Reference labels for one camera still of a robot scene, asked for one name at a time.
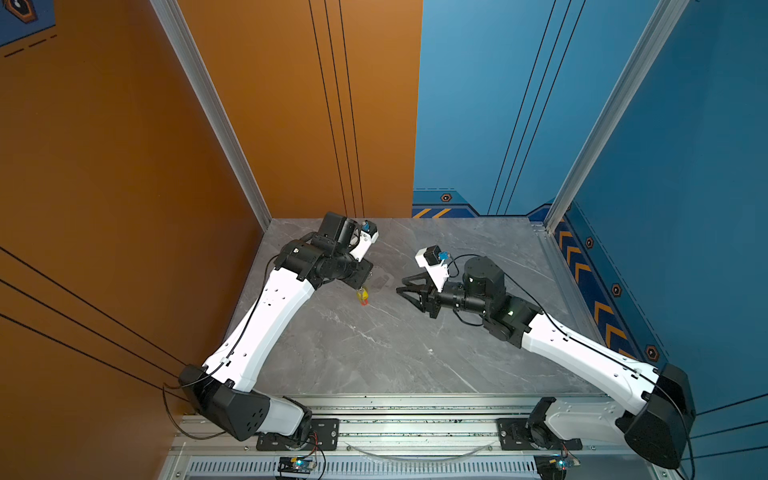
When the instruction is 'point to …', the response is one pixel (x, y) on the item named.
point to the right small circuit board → (562, 461)
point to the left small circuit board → (296, 465)
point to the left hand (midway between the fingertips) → (364, 264)
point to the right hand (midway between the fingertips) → (400, 285)
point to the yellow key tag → (363, 295)
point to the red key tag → (364, 304)
